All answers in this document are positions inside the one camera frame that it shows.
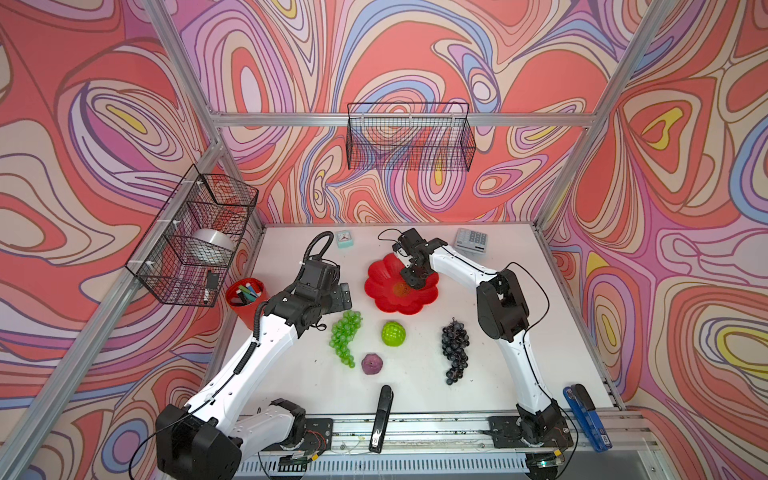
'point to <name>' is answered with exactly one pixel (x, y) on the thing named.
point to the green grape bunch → (343, 332)
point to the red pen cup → (246, 296)
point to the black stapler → (381, 420)
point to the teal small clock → (344, 239)
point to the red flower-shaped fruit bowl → (391, 293)
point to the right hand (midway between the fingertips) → (416, 281)
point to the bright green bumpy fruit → (393, 334)
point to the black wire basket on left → (186, 256)
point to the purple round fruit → (372, 364)
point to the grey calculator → (471, 240)
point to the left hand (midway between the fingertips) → (337, 296)
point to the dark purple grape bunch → (454, 342)
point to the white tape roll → (213, 239)
